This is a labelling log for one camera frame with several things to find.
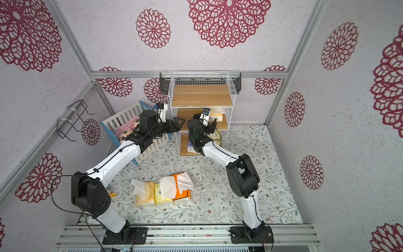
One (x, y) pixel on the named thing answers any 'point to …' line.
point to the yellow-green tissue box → (166, 190)
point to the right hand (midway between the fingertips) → (212, 116)
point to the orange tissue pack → (183, 186)
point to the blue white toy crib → (110, 123)
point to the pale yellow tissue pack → (218, 113)
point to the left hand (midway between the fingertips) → (179, 121)
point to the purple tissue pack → (190, 148)
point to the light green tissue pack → (216, 136)
